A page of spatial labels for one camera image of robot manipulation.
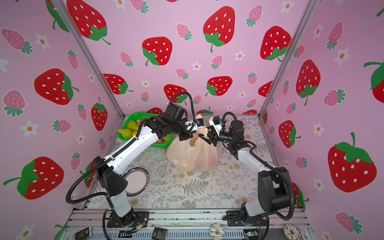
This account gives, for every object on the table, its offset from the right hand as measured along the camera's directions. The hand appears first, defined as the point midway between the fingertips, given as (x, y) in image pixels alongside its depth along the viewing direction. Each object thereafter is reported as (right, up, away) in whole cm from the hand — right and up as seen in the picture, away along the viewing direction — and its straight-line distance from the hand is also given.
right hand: (200, 133), depth 77 cm
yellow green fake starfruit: (-48, -1, +20) cm, 52 cm away
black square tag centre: (-19, -47, -8) cm, 52 cm away
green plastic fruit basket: (-50, +3, +26) cm, 57 cm away
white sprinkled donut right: (+43, -46, -8) cm, 64 cm away
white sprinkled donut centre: (+8, -47, -7) cm, 48 cm away
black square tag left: (-55, -47, -8) cm, 73 cm away
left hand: (-3, +2, 0) cm, 4 cm away
